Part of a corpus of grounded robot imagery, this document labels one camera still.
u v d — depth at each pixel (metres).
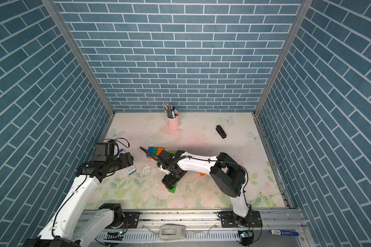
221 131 1.07
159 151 0.95
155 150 0.95
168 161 0.68
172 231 0.69
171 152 0.67
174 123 1.09
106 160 0.58
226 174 0.51
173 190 0.82
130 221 0.74
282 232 0.69
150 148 0.96
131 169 0.89
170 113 1.05
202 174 0.89
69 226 0.41
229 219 0.74
